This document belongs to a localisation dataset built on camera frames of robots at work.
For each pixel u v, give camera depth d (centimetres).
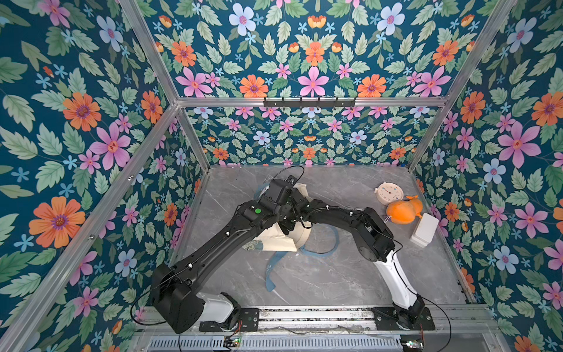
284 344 77
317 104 91
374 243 58
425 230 91
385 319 72
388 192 105
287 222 86
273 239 77
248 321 73
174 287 39
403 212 94
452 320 75
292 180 67
